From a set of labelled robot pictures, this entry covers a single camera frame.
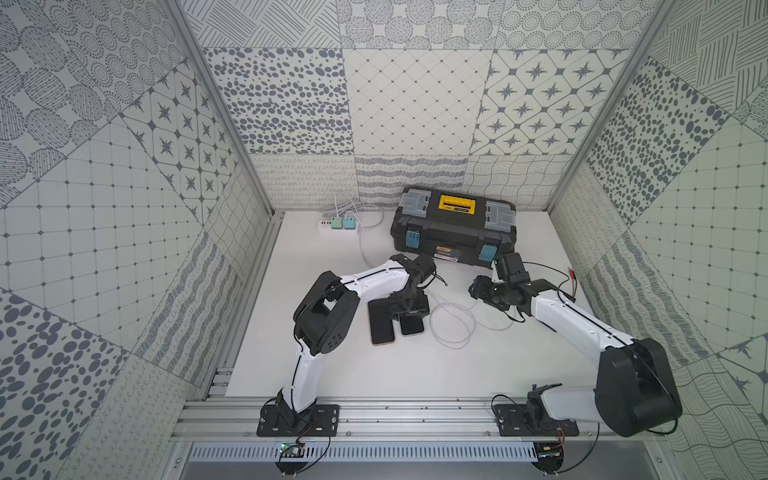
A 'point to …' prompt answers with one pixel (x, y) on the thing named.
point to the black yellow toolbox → (454, 227)
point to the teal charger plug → (349, 223)
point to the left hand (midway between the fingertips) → (413, 309)
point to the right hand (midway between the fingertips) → (478, 294)
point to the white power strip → (324, 226)
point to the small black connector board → (574, 284)
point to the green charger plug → (337, 223)
